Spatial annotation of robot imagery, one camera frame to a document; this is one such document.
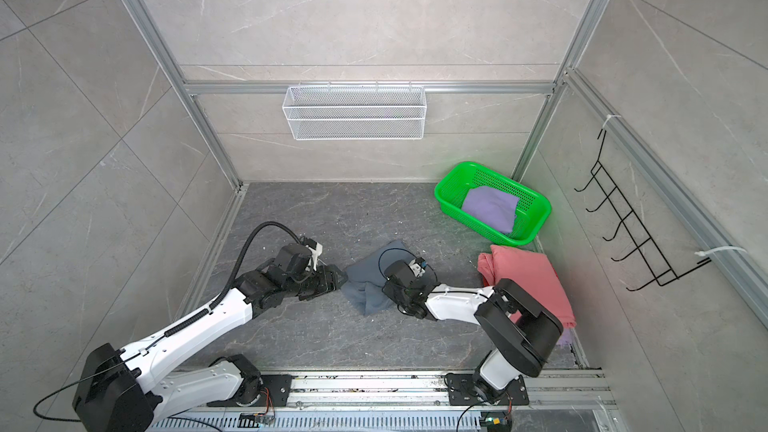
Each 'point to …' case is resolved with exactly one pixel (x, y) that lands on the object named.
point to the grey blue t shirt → (362, 282)
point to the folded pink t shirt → (531, 275)
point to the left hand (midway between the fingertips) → (342, 274)
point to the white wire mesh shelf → (355, 113)
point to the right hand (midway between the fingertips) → (385, 284)
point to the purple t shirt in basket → (494, 207)
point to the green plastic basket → (456, 184)
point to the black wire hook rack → (647, 251)
